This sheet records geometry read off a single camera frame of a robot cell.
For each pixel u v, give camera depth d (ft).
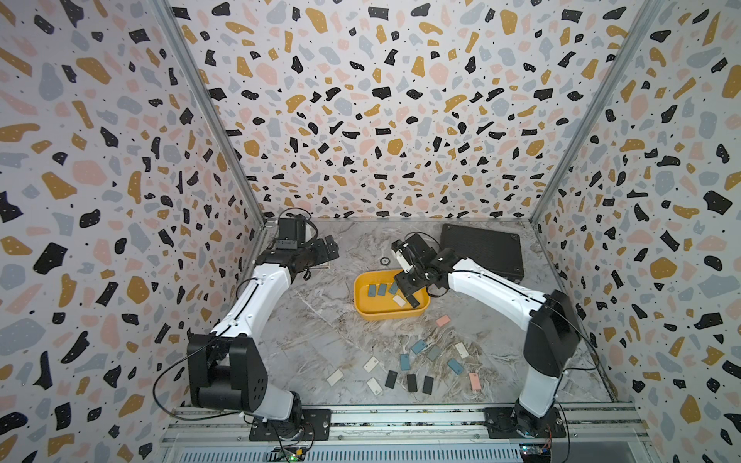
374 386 2.62
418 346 2.88
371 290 3.28
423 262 2.16
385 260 3.59
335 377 2.67
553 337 1.52
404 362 2.80
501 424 2.40
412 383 2.67
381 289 3.29
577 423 2.50
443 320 3.04
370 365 2.74
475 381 2.67
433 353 2.81
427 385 2.66
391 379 2.68
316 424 2.41
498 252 4.12
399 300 3.19
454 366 2.75
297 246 2.13
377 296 3.23
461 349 2.87
